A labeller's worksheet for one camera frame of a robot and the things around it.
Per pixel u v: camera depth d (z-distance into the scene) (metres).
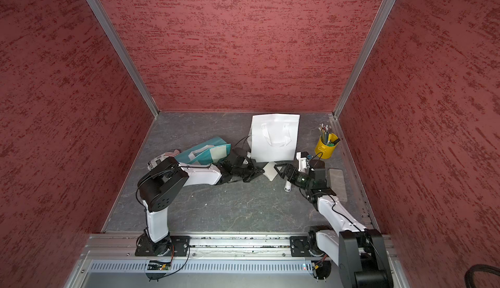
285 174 0.76
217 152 0.82
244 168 0.80
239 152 0.75
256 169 0.81
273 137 0.91
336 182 0.89
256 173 0.83
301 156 0.80
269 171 0.93
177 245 0.74
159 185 0.51
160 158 0.97
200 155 0.76
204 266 0.71
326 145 0.95
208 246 0.76
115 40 0.87
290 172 0.76
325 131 0.91
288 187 0.87
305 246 0.74
